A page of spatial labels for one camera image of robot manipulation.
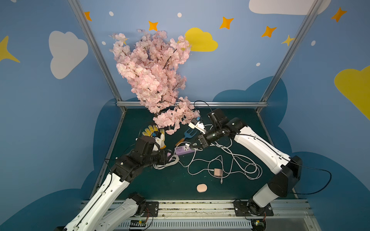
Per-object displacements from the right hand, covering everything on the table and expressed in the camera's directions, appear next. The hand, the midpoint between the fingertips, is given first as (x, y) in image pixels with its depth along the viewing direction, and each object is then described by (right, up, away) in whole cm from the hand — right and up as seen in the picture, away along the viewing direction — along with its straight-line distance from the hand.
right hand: (194, 144), depth 71 cm
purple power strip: (-6, -7, +24) cm, 26 cm away
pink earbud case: (+5, -26, +10) cm, 28 cm away
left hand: (-12, -3, 0) cm, 12 cm away
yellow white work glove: (-29, +6, +37) cm, 48 cm away
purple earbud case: (-12, -4, -2) cm, 13 cm away
